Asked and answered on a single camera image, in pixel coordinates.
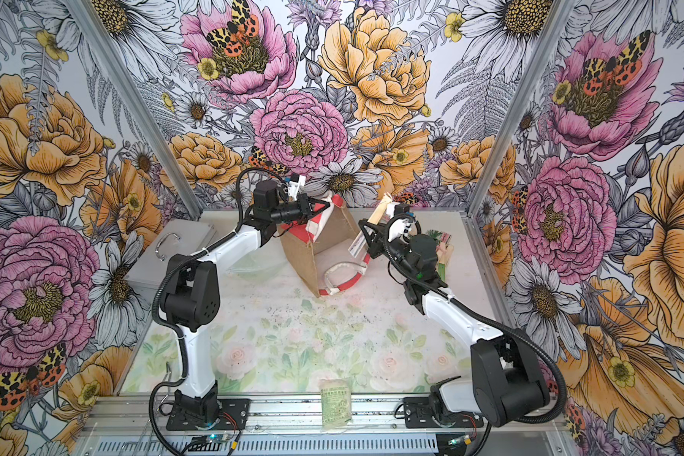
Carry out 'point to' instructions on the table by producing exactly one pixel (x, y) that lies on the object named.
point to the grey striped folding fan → (358, 243)
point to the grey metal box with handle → (181, 237)
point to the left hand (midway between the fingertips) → (329, 209)
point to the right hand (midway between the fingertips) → (358, 227)
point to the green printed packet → (335, 404)
